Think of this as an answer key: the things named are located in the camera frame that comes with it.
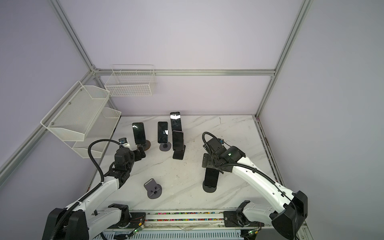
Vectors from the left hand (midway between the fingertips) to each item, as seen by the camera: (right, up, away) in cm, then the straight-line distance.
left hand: (134, 149), depth 86 cm
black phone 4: (+25, +5, +7) cm, 26 cm away
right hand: (+44, -6, -10) cm, 45 cm away
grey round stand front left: (+14, -21, -8) cm, 26 cm away
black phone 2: (-1, +10, +10) cm, 14 cm away
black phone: (+45, -14, -7) cm, 47 cm away
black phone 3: (+22, +18, +15) cm, 33 cm away
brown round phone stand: (+1, -1, +14) cm, 15 cm away
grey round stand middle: (+15, -1, +16) cm, 22 cm away
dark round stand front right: (+44, -22, -2) cm, 49 cm away
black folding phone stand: (+25, -6, +13) cm, 28 cm away
